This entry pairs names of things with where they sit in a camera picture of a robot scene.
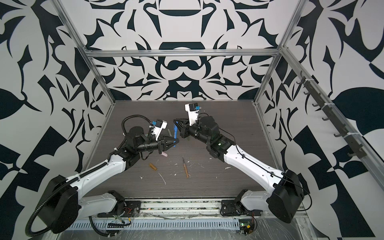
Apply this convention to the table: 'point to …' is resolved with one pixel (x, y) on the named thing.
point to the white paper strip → (165, 183)
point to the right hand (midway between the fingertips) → (174, 122)
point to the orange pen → (185, 168)
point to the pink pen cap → (164, 154)
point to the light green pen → (169, 132)
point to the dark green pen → (188, 138)
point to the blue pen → (175, 133)
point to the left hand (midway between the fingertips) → (178, 136)
